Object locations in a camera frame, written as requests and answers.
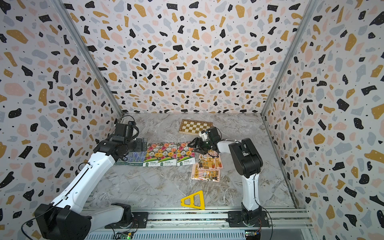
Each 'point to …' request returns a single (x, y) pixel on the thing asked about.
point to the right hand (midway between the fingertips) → (191, 147)
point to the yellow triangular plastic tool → (191, 197)
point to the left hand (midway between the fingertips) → (138, 141)
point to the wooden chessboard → (193, 127)
